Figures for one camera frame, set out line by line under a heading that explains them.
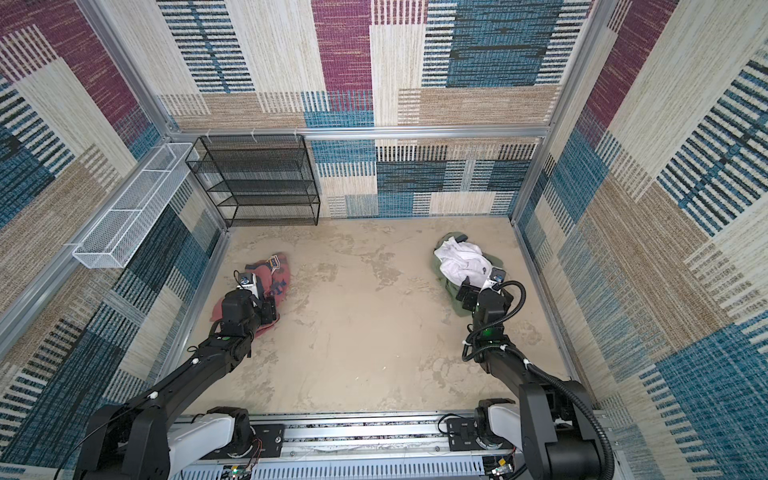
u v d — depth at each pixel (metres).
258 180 1.10
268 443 0.73
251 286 0.77
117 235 0.72
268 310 0.79
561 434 0.41
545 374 0.46
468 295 0.80
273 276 0.97
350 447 0.73
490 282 0.75
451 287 0.96
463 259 0.99
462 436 0.73
